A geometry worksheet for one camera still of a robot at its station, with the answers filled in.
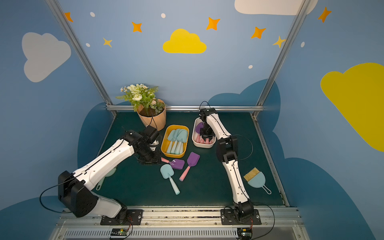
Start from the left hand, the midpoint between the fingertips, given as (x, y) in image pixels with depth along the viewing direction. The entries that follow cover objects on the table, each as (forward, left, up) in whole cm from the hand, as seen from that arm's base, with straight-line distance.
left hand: (157, 160), depth 78 cm
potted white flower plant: (+38, +11, +1) cm, 40 cm away
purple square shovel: (+21, -28, -11) cm, 37 cm away
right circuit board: (-30, -46, -18) cm, 57 cm away
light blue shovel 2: (+29, -6, -13) cm, 33 cm away
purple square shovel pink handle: (+8, -18, -15) cm, 25 cm away
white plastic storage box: (+36, -20, -9) cm, 42 cm away
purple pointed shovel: (+22, -25, -13) cm, 36 cm away
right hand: (+24, -29, -12) cm, 39 cm away
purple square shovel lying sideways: (+6, -9, -15) cm, 18 cm away
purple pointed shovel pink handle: (+35, -23, -13) cm, 44 cm away
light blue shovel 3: (+26, -11, -13) cm, 31 cm away
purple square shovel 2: (+21, -32, -10) cm, 39 cm away
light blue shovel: (0, -3, -15) cm, 16 cm away
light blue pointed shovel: (+12, -9, -10) cm, 18 cm away
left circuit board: (-30, +16, -16) cm, 38 cm away
